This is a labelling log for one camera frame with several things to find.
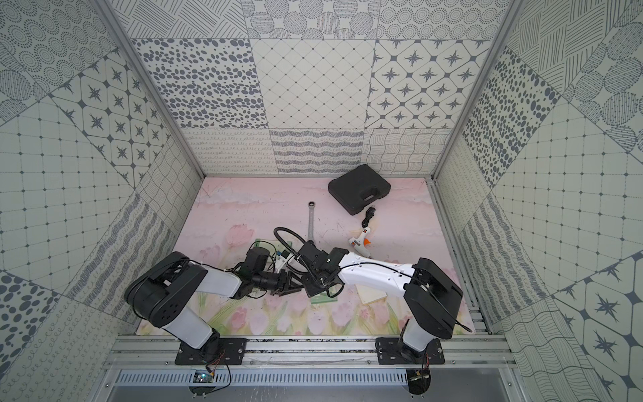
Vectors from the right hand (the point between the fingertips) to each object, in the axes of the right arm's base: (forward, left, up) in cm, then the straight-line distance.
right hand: (315, 288), depth 81 cm
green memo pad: (+9, +13, +12) cm, 20 cm away
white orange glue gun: (+20, -16, -4) cm, 26 cm away
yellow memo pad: (0, -19, -6) cm, 19 cm away
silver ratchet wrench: (+39, +5, -5) cm, 39 cm away
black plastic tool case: (+46, -16, -1) cm, 49 cm away
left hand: (-1, +3, -1) cm, 3 cm away
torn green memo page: (-2, -2, -5) cm, 5 cm away
